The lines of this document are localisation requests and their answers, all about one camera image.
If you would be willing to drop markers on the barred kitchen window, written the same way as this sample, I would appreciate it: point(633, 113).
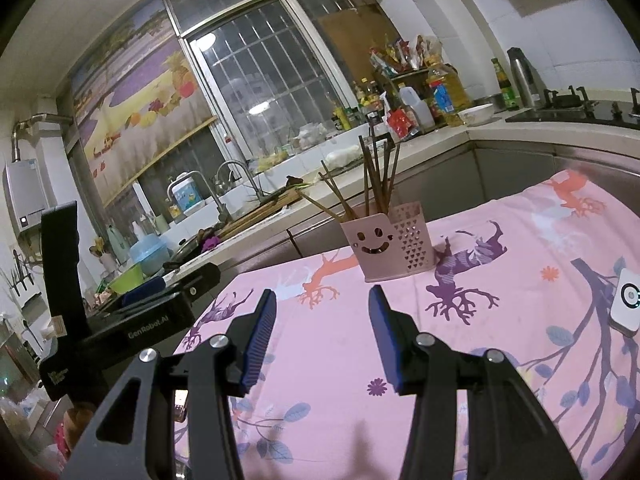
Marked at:
point(272, 67)

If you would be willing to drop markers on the blue plastic container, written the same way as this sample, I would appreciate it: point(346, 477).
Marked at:
point(150, 253)

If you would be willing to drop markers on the chrome kitchen faucet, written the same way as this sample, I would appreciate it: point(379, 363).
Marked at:
point(234, 166)

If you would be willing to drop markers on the yellow cooking oil bottle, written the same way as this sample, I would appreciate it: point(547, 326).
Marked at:
point(449, 94)

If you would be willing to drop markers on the fruit pattern roller blind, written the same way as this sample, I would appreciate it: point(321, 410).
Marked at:
point(135, 99)

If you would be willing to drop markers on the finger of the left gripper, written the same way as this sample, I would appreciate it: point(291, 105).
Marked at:
point(145, 290)
point(197, 282)

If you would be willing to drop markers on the steel thermos kettle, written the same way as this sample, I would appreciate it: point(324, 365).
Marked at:
point(524, 78)

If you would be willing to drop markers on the pink smiley utensil holder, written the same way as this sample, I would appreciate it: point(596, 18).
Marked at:
point(392, 245)

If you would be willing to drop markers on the white square timer device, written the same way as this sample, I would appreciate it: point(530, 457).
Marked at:
point(625, 310)

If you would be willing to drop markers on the green glass sauce bottle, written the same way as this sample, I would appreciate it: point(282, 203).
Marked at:
point(507, 91)

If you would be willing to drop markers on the white gas water heater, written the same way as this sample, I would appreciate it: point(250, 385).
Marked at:
point(25, 195)

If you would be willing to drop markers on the white blue detergent tub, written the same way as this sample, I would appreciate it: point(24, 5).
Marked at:
point(187, 196)

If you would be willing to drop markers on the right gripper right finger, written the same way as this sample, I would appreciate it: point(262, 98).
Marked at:
point(510, 434)

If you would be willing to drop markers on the green plastic bowl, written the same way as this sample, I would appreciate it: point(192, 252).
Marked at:
point(128, 280)

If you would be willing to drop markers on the red snack packet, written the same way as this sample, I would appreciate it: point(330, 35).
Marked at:
point(402, 126)

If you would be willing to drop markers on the white plastic jug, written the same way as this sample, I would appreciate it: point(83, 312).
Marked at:
point(410, 98)

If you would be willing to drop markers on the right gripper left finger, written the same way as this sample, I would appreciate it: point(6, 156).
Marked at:
point(132, 434)

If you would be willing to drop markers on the black gas stove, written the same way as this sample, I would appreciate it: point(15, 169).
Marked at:
point(576, 106)

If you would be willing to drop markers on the white bowl near stove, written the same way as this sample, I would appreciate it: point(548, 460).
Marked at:
point(477, 115)

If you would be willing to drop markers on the wooden cutting board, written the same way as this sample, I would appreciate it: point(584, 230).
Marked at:
point(264, 211)

